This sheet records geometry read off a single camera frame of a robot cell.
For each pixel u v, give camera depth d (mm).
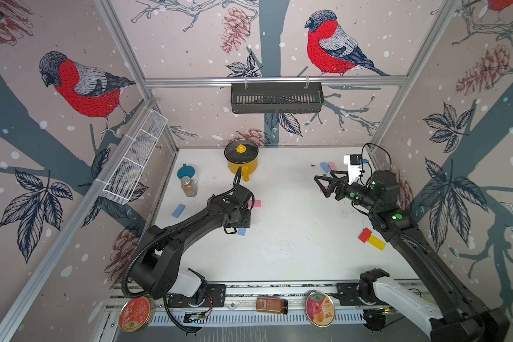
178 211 947
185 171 1029
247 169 978
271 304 685
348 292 731
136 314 673
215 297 732
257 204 978
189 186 952
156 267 422
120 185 804
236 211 642
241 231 893
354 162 602
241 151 1035
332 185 617
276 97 1043
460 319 378
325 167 1115
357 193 604
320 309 684
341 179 617
